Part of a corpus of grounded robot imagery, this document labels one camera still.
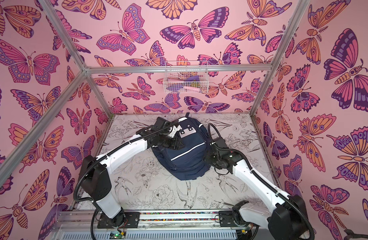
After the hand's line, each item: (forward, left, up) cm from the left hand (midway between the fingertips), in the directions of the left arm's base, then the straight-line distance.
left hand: (183, 144), depth 82 cm
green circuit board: (-40, +33, -20) cm, 55 cm away
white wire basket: (+42, +1, +15) cm, 45 cm away
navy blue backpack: (-6, -2, -10) cm, 12 cm away
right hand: (-5, -12, -4) cm, 14 cm away
